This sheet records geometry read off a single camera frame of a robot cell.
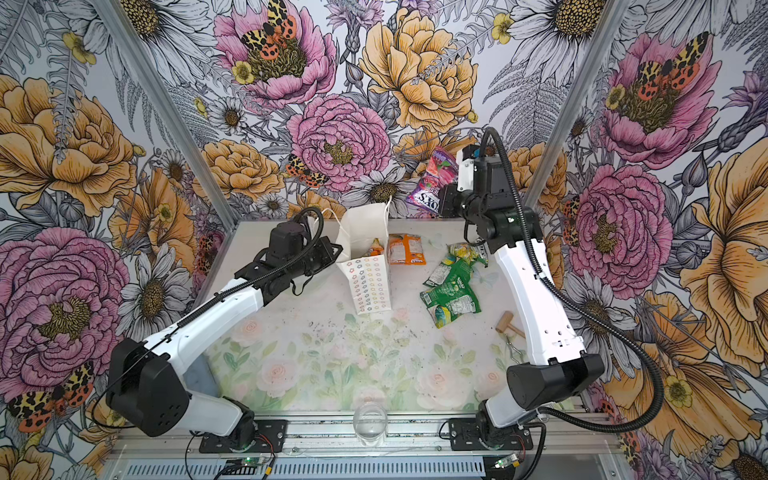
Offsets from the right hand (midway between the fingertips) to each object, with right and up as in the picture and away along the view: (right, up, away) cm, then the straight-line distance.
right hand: (440, 201), depth 71 cm
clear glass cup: (-17, -55, +7) cm, 58 cm away
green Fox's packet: (+9, -19, +31) cm, 37 cm away
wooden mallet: (+23, -34, +22) cm, 46 cm away
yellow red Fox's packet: (-17, -11, +29) cm, 35 cm away
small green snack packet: (+14, -12, +36) cm, 41 cm away
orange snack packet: (-7, -11, +38) cm, 40 cm away
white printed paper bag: (-21, -8, +31) cm, 38 cm away
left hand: (-24, -13, +10) cm, 29 cm away
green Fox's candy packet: (+7, -28, +24) cm, 37 cm away
